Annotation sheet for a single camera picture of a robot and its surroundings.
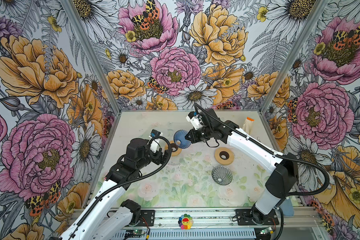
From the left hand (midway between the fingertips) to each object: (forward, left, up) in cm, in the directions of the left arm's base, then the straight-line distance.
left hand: (162, 150), depth 74 cm
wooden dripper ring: (+8, -36, -22) cm, 43 cm away
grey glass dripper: (-5, -32, -18) cm, 37 cm away
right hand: (+5, -13, 0) cm, 14 cm away
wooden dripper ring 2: (+6, -8, -10) cm, 14 cm away
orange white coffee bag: (+27, -55, -15) cm, 63 cm away
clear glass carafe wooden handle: (+5, -5, -22) cm, 23 cm away
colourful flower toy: (-27, -11, -20) cm, 35 cm away
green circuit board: (-31, +13, -22) cm, 40 cm away
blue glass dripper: (+8, -9, -2) cm, 12 cm away
